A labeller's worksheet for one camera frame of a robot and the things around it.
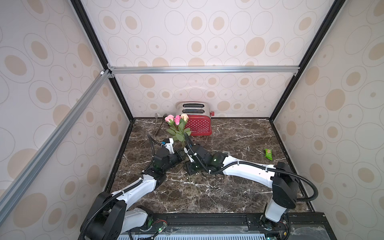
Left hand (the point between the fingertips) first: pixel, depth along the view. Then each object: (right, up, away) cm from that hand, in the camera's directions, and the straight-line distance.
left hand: (194, 149), depth 79 cm
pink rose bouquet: (-9, +12, +4) cm, 16 cm away
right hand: (-2, -8, +2) cm, 9 cm away
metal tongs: (-29, +11, +33) cm, 45 cm away
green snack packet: (+49, -5, +19) cm, 53 cm away
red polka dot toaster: (+3, +22, +22) cm, 31 cm away
